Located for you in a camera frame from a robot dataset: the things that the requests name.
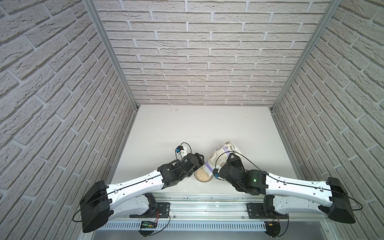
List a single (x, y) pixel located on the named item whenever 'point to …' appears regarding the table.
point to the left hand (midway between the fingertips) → (202, 155)
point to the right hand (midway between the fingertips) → (231, 154)
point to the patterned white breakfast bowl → (201, 175)
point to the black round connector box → (273, 228)
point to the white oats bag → (220, 156)
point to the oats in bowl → (201, 175)
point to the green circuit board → (148, 224)
